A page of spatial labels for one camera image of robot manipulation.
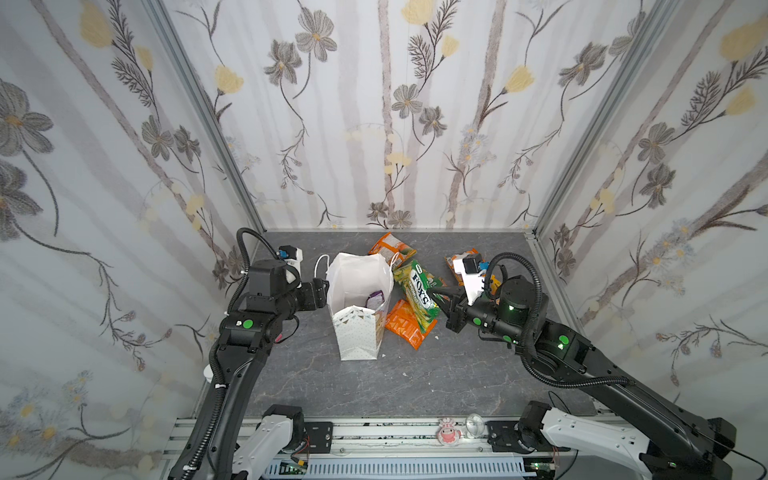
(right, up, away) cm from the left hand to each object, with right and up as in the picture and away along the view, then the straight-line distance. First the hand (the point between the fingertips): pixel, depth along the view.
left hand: (313, 275), depth 72 cm
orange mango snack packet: (+20, +7, +39) cm, 45 cm away
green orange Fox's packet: (+25, -1, -7) cm, 26 cm away
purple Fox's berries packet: (+14, -8, +18) cm, 24 cm away
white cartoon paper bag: (+8, -1, +14) cm, 16 cm away
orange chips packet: (+23, -16, +19) cm, 34 cm away
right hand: (+27, -2, -13) cm, 30 cm away
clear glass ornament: (+41, -39, +5) cm, 57 cm away
